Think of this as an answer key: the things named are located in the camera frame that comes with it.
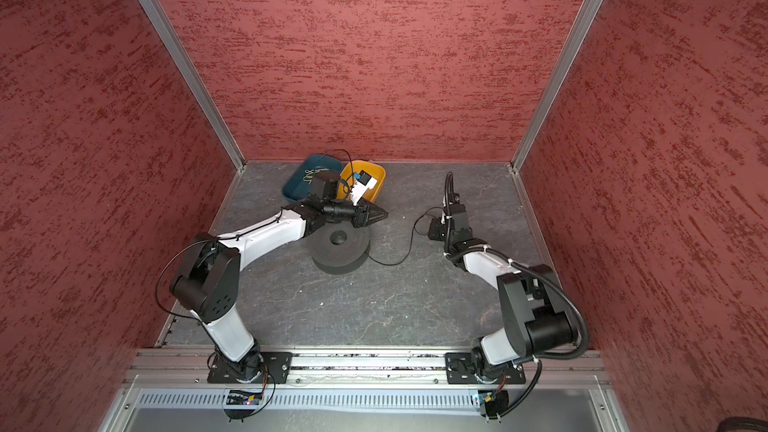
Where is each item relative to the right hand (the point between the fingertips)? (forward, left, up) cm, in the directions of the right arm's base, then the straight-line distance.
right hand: (432, 225), depth 94 cm
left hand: (-4, +15, +10) cm, 19 cm away
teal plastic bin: (+23, +50, -6) cm, 55 cm away
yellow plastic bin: (+28, +20, -2) cm, 34 cm away
